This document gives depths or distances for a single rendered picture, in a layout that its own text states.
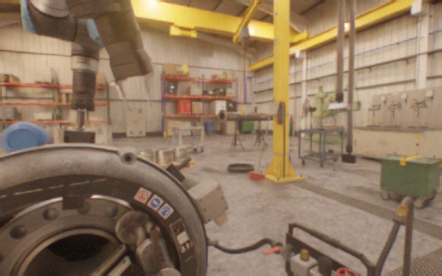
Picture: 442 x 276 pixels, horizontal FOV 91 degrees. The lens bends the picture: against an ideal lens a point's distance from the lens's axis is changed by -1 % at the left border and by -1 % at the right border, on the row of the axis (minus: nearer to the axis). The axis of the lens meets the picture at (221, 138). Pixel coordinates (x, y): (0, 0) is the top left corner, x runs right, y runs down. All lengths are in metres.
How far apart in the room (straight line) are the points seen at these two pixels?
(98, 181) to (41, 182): 0.11
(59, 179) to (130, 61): 0.31
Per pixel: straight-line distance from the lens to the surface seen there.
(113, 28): 0.47
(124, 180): 0.61
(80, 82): 0.93
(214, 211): 0.77
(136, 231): 0.71
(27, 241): 0.80
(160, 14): 12.34
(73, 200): 0.75
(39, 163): 0.62
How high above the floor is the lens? 1.03
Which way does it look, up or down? 4 degrees down
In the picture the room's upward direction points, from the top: 1 degrees counter-clockwise
